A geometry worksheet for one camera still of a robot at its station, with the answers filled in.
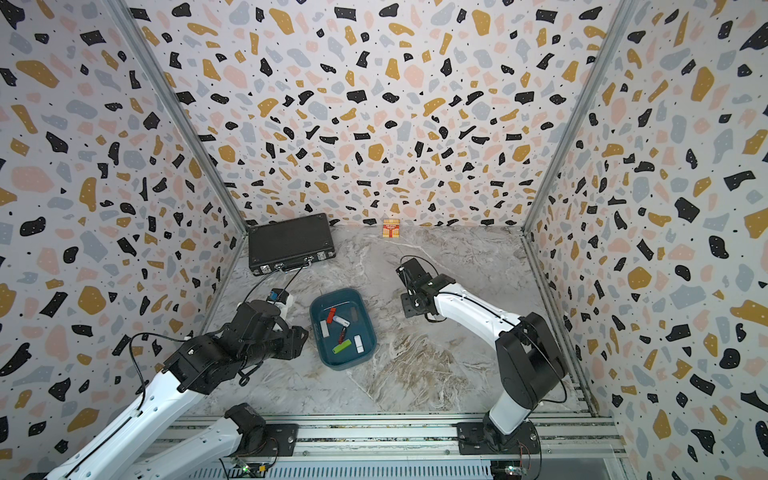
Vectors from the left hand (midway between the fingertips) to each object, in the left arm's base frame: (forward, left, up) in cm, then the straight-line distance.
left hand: (302, 333), depth 72 cm
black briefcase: (+42, +17, -15) cm, 48 cm away
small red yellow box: (+54, -21, -18) cm, 60 cm away
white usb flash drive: (+5, -11, -19) cm, 23 cm away
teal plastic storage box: (+18, -8, -18) cm, 27 cm away
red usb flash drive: (+14, -1, -18) cm, 23 cm away
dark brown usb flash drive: (+7, -6, -17) cm, 20 cm away
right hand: (+14, -28, -11) cm, 33 cm away
